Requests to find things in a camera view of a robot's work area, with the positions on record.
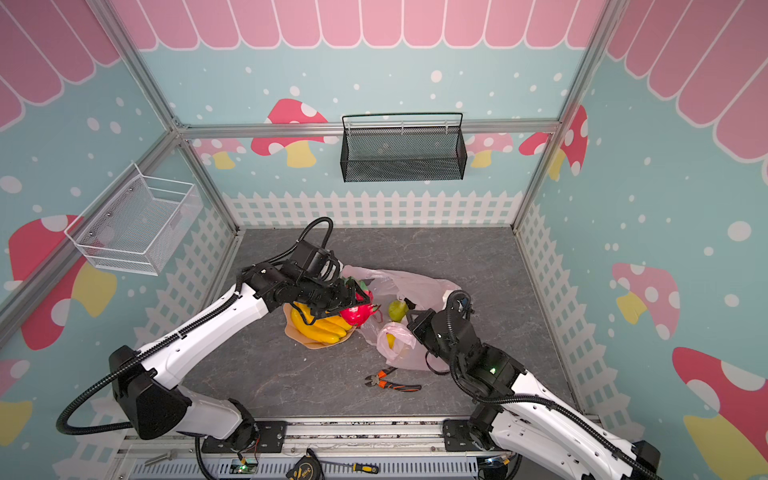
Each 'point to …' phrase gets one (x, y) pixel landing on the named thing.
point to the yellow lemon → (390, 339)
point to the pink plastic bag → (399, 342)
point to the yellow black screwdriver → (356, 466)
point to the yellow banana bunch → (327, 329)
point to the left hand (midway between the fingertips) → (355, 311)
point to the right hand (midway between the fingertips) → (401, 312)
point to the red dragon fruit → (360, 314)
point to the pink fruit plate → (308, 340)
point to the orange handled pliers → (376, 380)
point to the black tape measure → (308, 468)
